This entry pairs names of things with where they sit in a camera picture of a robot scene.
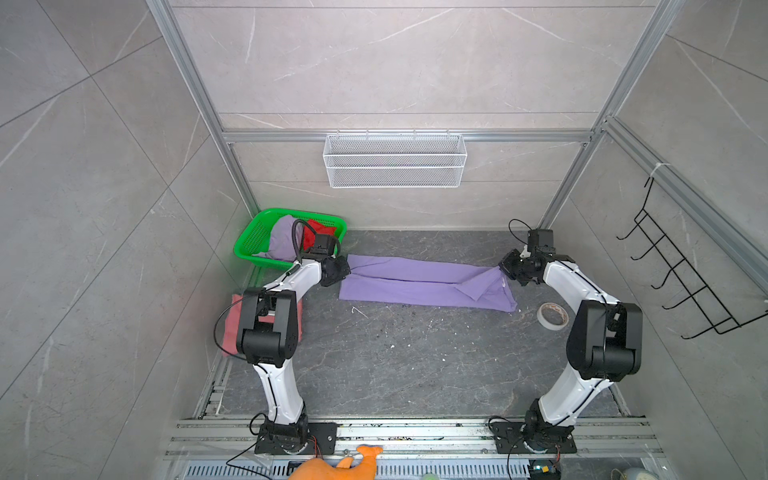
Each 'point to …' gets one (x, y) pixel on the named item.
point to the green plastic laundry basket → (255, 237)
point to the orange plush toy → (320, 469)
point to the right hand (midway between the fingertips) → (499, 261)
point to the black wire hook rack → (722, 321)
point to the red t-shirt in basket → (315, 227)
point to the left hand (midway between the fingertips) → (344, 264)
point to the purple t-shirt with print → (393, 280)
